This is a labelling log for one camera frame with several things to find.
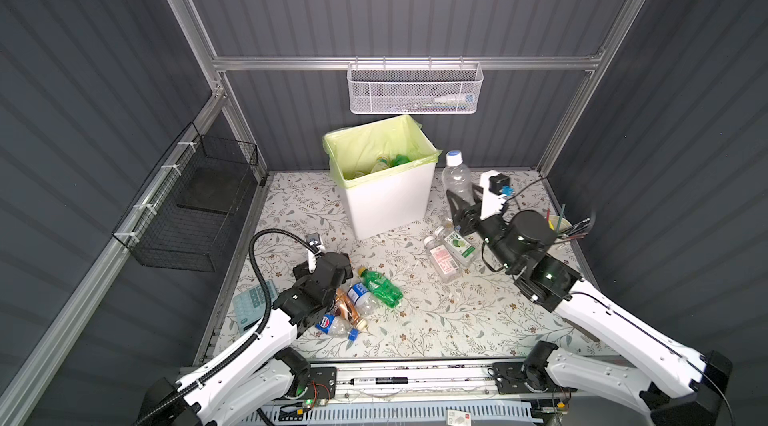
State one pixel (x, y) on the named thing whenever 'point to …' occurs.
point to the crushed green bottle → (381, 287)
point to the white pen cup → (559, 223)
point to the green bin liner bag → (379, 150)
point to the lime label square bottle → (463, 252)
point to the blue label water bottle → (366, 303)
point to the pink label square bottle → (442, 261)
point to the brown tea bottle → (345, 307)
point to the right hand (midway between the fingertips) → (463, 191)
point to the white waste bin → (388, 204)
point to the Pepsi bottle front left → (336, 326)
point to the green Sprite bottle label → (400, 160)
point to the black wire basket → (186, 215)
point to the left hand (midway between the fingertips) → (328, 259)
